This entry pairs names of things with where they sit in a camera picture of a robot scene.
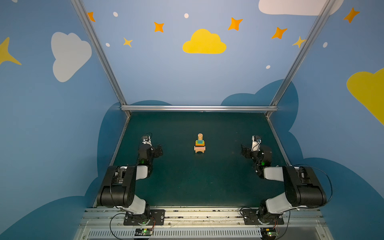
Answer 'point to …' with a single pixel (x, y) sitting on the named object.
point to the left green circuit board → (143, 232)
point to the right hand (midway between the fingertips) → (251, 143)
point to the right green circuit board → (272, 234)
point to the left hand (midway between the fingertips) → (154, 145)
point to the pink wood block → (199, 148)
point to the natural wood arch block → (203, 151)
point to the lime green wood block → (197, 142)
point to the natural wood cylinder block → (200, 136)
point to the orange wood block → (200, 145)
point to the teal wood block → (200, 141)
